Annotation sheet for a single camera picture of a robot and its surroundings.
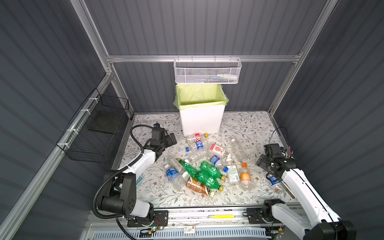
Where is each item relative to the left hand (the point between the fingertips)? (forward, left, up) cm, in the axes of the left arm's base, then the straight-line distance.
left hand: (168, 138), depth 91 cm
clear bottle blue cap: (-3, -20, -8) cm, 22 cm away
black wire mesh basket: (-8, +35, +15) cm, 39 cm away
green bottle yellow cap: (-19, -13, -6) cm, 24 cm away
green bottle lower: (-26, -23, -7) cm, 35 cm away
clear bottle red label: (+4, -18, -6) cm, 20 cm away
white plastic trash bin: (+10, -22, +4) cm, 25 cm away
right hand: (-22, -57, -2) cm, 61 cm away
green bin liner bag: (+29, -18, +10) cm, 35 cm away
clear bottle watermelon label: (-6, -30, -7) cm, 31 cm away
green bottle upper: (-17, -22, -7) cm, 29 cm away
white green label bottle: (-22, -38, -8) cm, 44 cm away
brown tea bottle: (-27, -14, -6) cm, 31 cm away
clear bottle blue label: (-21, -3, -7) cm, 23 cm away
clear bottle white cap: (-7, -45, -11) cm, 47 cm away
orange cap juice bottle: (-26, -44, -8) cm, 52 cm away
